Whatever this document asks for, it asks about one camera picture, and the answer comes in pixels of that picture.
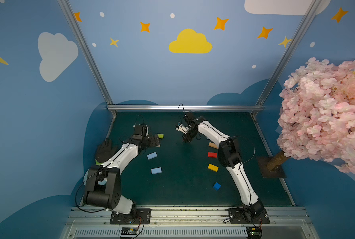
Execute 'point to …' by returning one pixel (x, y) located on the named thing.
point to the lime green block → (160, 136)
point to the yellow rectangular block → (213, 168)
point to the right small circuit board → (254, 232)
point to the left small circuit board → (128, 232)
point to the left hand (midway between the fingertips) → (153, 139)
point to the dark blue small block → (217, 186)
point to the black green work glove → (104, 151)
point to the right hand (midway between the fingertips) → (187, 136)
